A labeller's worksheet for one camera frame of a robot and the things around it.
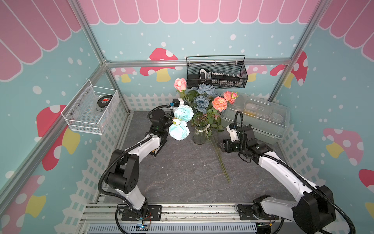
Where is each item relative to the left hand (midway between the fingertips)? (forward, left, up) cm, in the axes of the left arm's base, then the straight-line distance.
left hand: (195, 111), depth 76 cm
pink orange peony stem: (-11, -17, -31) cm, 37 cm away
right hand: (-9, -16, -16) cm, 24 cm away
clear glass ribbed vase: (0, -4, -22) cm, 23 cm away
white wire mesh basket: (-1, +54, +1) cm, 54 cm away
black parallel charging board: (-7, +26, -32) cm, 42 cm away
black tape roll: (+5, +50, +1) cm, 50 cm away
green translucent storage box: (+8, -48, -15) cm, 51 cm away
